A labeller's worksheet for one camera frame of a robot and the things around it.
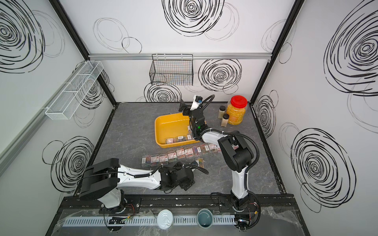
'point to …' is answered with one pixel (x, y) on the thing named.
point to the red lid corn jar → (236, 109)
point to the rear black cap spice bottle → (222, 108)
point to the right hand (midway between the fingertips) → (187, 100)
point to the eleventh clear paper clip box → (146, 161)
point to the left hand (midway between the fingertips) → (189, 174)
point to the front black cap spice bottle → (225, 120)
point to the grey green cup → (204, 218)
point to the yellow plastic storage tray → (171, 126)
